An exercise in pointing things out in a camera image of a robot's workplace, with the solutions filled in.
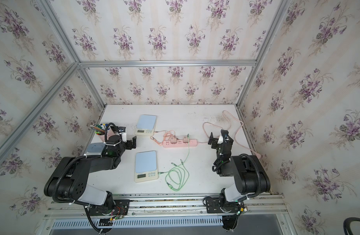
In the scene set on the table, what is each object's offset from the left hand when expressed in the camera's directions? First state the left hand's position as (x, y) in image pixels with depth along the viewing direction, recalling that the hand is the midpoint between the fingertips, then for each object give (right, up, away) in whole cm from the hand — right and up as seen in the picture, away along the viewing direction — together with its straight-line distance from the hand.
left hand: (128, 136), depth 93 cm
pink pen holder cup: (-11, +3, -1) cm, 12 cm away
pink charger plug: (+29, -2, -1) cm, 29 cm away
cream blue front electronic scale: (+13, -18, -6) cm, 22 cm away
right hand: (+61, +2, -3) cm, 61 cm away
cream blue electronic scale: (+8, +7, +14) cm, 18 cm away
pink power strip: (+34, -5, +2) cm, 35 cm away
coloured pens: (-18, +5, -1) cm, 19 cm away
